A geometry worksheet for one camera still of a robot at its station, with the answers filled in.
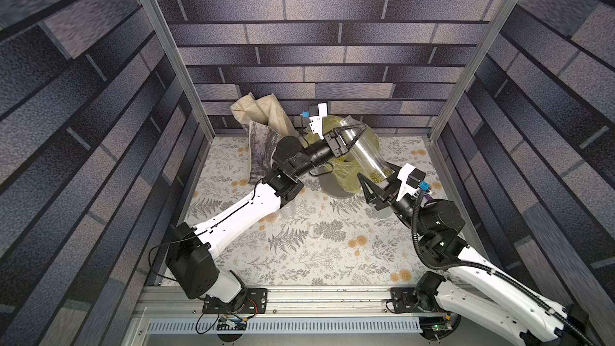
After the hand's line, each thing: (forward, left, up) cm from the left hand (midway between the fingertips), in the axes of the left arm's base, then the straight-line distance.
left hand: (364, 130), depth 55 cm
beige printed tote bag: (+37, +32, -30) cm, 57 cm away
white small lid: (-5, +11, -49) cm, 50 cm away
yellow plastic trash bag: (+6, +2, -24) cm, 24 cm away
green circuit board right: (-33, -26, -49) cm, 64 cm away
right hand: (-3, -2, -9) cm, 10 cm away
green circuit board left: (-34, +36, -50) cm, 70 cm away
